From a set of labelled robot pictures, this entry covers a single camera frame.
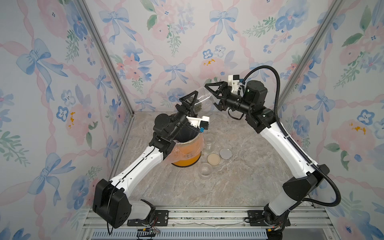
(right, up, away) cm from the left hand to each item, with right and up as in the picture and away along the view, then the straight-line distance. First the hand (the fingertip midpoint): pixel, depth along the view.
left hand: (193, 93), depth 61 cm
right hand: (+6, +1, 0) cm, 6 cm away
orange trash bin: (-3, -33, +21) cm, 39 cm away
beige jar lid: (+12, -34, +32) cm, 48 cm away
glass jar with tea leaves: (+9, -22, +29) cm, 37 cm away
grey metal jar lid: (+21, -31, +36) cm, 52 cm away
